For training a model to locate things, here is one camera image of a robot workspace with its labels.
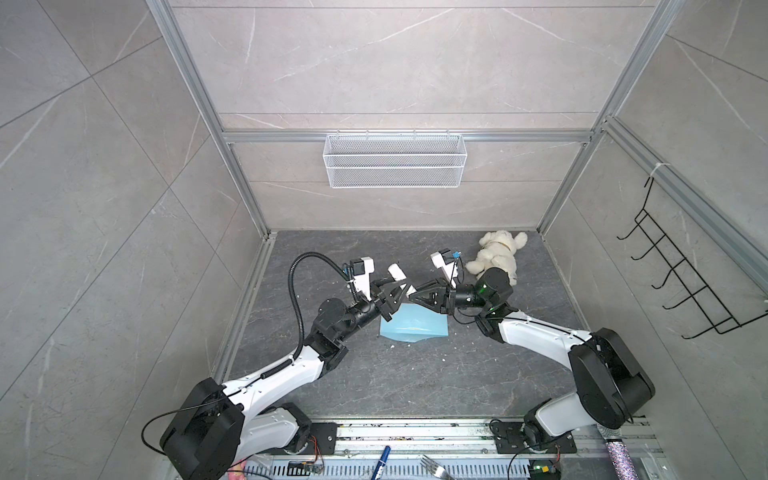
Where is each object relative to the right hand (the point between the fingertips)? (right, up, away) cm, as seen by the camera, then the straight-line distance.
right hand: (411, 297), depth 70 cm
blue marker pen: (-8, -41, -2) cm, 42 cm away
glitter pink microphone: (+49, -37, -1) cm, 62 cm away
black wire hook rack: (+62, 0, -9) cm, 62 cm away
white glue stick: (-4, +6, -4) cm, 8 cm away
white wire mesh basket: (-3, +43, +31) cm, 53 cm away
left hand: (-1, +5, -4) cm, 6 cm away
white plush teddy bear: (+32, +12, +31) cm, 46 cm away
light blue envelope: (+2, -12, +25) cm, 28 cm away
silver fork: (+5, -40, -1) cm, 40 cm away
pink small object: (-41, -41, -3) cm, 58 cm away
